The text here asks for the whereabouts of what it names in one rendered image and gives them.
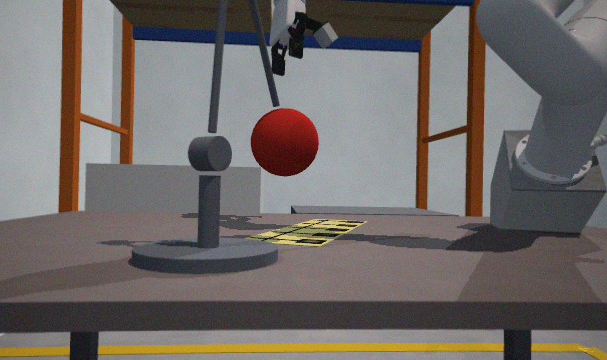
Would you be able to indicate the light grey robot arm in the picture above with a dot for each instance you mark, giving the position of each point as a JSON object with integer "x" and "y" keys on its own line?
{"x": 567, "y": 66}

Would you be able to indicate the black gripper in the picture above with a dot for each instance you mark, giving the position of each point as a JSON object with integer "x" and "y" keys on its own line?
{"x": 285, "y": 13}

